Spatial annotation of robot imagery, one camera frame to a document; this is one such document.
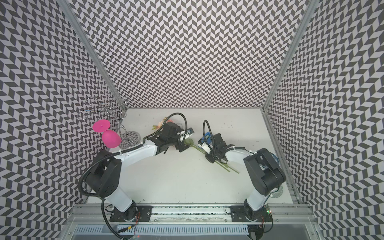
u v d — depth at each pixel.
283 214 0.75
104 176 0.45
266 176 0.46
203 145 0.83
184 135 0.75
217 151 0.72
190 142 0.91
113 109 1.15
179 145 0.79
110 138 0.77
